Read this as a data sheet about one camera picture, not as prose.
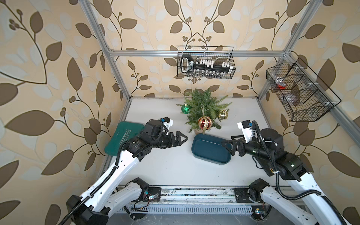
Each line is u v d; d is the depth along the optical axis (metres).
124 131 0.94
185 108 0.75
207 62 0.82
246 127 0.56
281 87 0.82
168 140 0.62
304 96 0.73
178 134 0.62
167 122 0.66
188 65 0.85
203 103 0.70
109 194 0.40
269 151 0.44
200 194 0.75
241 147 0.55
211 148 0.90
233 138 0.68
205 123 0.69
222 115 0.71
